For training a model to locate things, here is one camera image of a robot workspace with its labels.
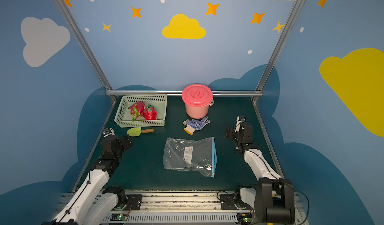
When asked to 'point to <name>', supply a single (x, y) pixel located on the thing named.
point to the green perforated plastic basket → (123, 118)
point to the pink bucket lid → (197, 95)
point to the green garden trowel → (137, 131)
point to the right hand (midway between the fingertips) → (236, 127)
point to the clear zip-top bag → (183, 155)
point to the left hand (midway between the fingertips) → (125, 137)
